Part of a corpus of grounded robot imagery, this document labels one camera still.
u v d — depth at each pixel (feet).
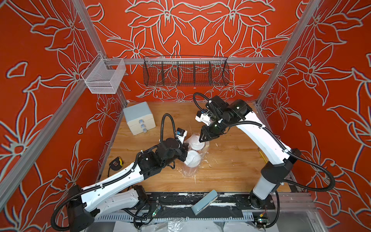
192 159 2.11
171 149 1.69
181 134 1.97
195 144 2.44
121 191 1.54
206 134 1.87
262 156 1.53
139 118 2.95
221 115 1.51
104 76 2.55
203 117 2.08
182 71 3.30
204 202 2.25
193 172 2.63
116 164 2.72
